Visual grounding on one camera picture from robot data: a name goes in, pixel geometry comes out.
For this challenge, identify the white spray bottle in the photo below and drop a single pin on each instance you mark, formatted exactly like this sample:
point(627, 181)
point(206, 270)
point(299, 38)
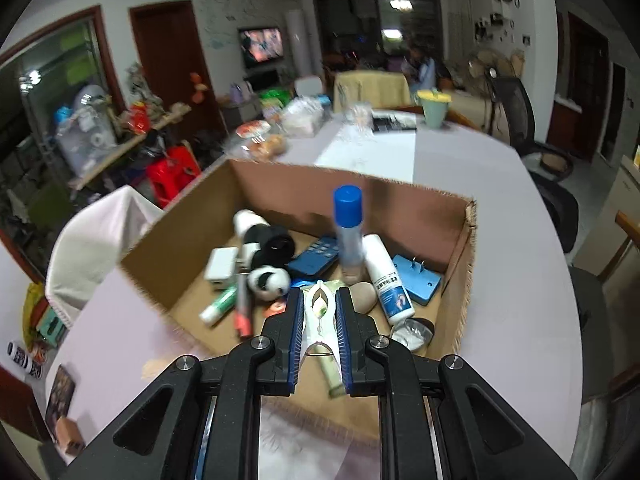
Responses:
point(387, 280)

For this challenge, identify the black smartphone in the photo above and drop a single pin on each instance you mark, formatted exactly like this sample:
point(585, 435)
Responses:
point(60, 395)

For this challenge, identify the chair with yellow cover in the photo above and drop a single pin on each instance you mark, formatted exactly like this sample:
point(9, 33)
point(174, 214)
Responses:
point(370, 90)

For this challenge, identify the green snack packet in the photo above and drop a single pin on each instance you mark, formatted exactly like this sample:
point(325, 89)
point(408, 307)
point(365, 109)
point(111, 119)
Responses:
point(275, 102)

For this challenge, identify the red plastic stool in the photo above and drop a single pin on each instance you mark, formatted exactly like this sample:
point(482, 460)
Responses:
point(170, 175)

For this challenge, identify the grey smooth stone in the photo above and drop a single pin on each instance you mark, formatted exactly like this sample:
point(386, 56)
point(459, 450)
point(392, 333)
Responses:
point(362, 297)

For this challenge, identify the brown cardboard box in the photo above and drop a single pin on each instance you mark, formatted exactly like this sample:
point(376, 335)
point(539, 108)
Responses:
point(400, 205)

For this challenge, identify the green white packet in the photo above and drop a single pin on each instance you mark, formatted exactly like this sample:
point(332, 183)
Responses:
point(332, 375)

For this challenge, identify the blue remote control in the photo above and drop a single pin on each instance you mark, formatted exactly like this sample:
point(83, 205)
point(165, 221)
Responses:
point(312, 255)

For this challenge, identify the black flat device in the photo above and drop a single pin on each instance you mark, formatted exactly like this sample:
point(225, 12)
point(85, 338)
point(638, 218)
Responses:
point(395, 122)

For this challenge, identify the black marker pen red cap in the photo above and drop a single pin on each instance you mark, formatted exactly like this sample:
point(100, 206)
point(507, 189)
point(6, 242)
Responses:
point(242, 320)

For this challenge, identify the white clothespin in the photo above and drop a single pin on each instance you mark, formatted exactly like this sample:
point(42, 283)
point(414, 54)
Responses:
point(318, 320)

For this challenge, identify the wall television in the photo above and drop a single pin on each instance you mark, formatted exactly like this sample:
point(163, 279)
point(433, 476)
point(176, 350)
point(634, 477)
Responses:
point(260, 45)

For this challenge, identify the wooden plank shelf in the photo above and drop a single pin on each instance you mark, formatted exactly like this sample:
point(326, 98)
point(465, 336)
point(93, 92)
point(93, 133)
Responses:
point(125, 147)

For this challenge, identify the dark wooden door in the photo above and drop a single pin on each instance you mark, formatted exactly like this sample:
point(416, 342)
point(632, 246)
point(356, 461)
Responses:
point(585, 85)

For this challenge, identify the white plastic bag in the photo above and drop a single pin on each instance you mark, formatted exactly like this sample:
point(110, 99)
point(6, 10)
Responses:
point(302, 117)

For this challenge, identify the red white snack bowl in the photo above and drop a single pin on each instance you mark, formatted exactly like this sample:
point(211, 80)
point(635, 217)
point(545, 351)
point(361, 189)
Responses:
point(252, 129)

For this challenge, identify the green white tube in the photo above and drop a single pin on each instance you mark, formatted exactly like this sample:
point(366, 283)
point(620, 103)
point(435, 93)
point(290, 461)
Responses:
point(220, 305)

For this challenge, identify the clear fruit bowl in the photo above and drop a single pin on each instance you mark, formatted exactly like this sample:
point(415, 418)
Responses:
point(265, 147)

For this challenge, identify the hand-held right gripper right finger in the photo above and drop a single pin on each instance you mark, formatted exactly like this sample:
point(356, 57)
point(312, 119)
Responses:
point(346, 340)

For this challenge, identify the white charger plug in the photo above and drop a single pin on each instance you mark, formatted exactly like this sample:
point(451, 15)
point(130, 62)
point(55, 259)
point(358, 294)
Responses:
point(220, 262)

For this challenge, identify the black office chair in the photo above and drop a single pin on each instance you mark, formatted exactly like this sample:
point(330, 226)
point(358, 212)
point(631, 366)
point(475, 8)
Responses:
point(520, 110)

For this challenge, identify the chair with white cover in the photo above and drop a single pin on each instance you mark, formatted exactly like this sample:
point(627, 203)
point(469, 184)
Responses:
point(95, 250)

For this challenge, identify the green mug yellow lid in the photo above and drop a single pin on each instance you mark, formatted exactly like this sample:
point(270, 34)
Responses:
point(435, 110)

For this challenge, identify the white standing air conditioner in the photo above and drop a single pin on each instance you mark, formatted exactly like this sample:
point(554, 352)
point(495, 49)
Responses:
point(298, 45)

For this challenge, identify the blue plug adapter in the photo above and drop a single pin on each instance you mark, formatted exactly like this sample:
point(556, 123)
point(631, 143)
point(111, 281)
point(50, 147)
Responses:
point(417, 282)

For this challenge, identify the clear plastic storage bin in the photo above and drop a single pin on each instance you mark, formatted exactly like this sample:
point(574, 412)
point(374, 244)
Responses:
point(85, 135)

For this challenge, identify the clear glass cup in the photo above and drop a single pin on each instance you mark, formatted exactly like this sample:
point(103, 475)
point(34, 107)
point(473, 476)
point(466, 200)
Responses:
point(360, 117)

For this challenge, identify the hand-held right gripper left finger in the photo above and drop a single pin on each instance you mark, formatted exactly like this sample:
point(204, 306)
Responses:
point(295, 340)

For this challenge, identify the purple kettle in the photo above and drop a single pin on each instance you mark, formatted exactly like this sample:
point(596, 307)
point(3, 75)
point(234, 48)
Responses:
point(240, 94)

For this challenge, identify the grey television cabinet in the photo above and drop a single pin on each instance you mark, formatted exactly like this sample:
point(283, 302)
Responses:
point(250, 105)

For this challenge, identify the wooden chair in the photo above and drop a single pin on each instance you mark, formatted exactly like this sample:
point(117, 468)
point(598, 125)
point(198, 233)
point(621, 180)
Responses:
point(627, 230)

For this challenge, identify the cloth-covered desktop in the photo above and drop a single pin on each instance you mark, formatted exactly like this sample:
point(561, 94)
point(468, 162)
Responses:
point(500, 260)

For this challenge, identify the brown wooden door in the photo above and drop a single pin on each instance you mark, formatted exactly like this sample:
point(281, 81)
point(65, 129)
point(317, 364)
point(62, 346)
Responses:
point(170, 50)

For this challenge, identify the black white patterned can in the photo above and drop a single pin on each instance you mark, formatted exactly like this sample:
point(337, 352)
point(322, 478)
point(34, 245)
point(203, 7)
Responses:
point(25, 360)

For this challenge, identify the blue capped glue stick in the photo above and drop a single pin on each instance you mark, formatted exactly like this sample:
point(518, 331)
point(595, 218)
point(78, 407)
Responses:
point(348, 240)

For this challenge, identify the standing electric fan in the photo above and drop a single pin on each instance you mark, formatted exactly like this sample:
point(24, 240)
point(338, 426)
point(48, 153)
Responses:
point(492, 67)

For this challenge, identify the panda plush toy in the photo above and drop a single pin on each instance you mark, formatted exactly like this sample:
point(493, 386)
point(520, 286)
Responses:
point(267, 280)

